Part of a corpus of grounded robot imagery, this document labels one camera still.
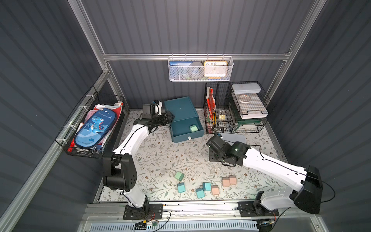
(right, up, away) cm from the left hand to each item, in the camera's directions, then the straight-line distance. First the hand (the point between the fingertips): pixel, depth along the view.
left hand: (170, 117), depth 88 cm
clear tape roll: (+50, +13, +11) cm, 53 cm away
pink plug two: (+37, -36, -5) cm, 52 cm away
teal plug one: (+7, -40, -7) cm, 41 cm away
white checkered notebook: (+53, +8, +8) cm, 54 cm away
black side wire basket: (-41, +9, -9) cm, 43 cm away
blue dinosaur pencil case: (-32, -6, -23) cm, 39 cm away
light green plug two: (+14, -7, -1) cm, 16 cm away
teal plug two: (+21, -39, -7) cm, 45 cm away
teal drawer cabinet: (+7, +6, +4) cm, 10 cm away
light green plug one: (+6, -35, -4) cm, 35 cm away
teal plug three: (+17, -42, -9) cm, 46 cm away
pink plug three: (+26, -40, -9) cm, 49 cm away
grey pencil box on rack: (+53, +22, +15) cm, 59 cm away
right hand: (+25, -20, -9) cm, 34 cm away
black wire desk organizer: (+42, +2, +28) cm, 50 cm away
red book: (+29, +14, +27) cm, 42 cm away
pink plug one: (+33, -37, -5) cm, 50 cm away
